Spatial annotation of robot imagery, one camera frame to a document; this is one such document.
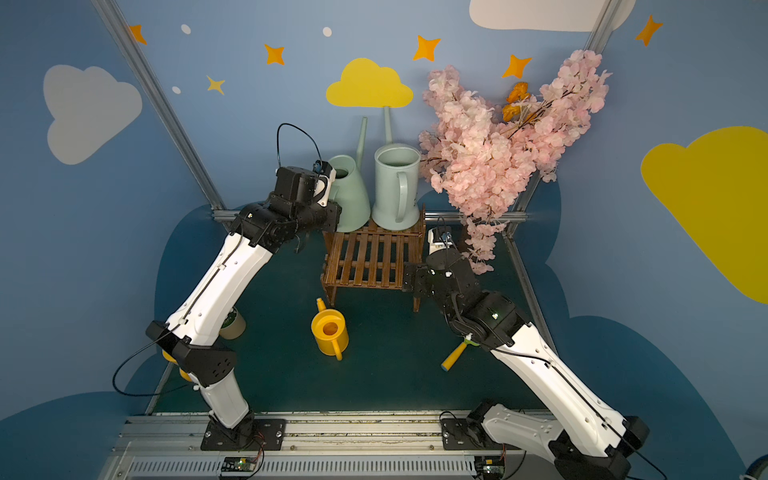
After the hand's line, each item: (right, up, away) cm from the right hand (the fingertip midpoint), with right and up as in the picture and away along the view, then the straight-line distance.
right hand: (427, 261), depth 68 cm
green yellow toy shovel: (+10, -29, +18) cm, 36 cm away
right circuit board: (+16, -50, +4) cm, 53 cm away
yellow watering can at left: (-61, -29, +6) cm, 68 cm away
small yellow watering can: (-25, -19, +14) cm, 35 cm away
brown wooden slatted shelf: (-14, +1, +25) cm, 29 cm away
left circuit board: (-45, -50, +4) cm, 67 cm away
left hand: (-22, +15, +5) cm, 27 cm away
